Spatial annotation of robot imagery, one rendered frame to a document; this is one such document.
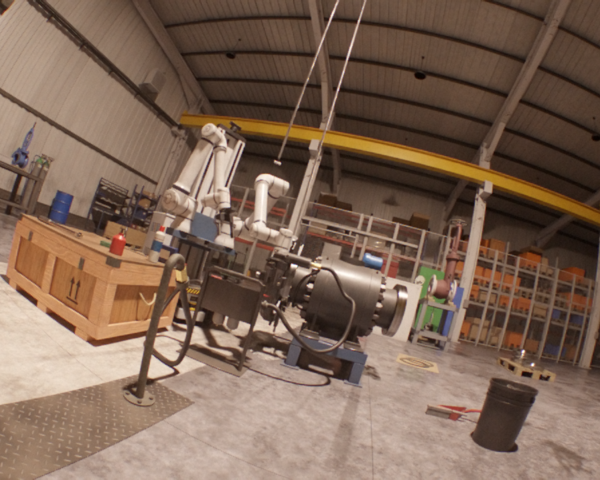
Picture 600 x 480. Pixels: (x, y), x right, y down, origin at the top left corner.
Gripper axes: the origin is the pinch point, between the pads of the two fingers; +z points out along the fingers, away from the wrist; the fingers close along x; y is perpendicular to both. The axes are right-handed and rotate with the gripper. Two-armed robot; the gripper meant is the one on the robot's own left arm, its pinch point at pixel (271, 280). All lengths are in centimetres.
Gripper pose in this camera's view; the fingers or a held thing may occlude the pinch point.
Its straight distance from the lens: 193.8
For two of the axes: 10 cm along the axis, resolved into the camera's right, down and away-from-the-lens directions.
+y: -5.4, -2.6, -8.0
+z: -2.8, 9.5, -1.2
